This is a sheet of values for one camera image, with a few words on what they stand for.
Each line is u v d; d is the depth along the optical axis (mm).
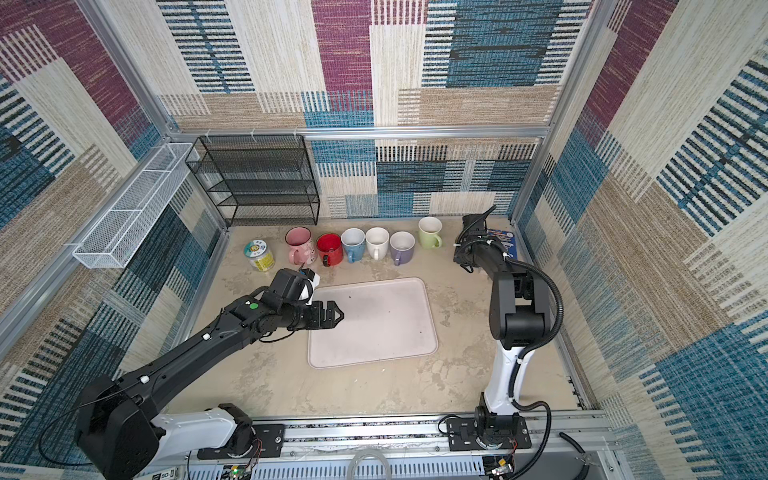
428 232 1047
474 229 796
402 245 1093
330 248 1056
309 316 710
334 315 728
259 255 1012
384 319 953
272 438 739
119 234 717
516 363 559
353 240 1058
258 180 1097
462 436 729
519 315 533
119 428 384
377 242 1022
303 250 999
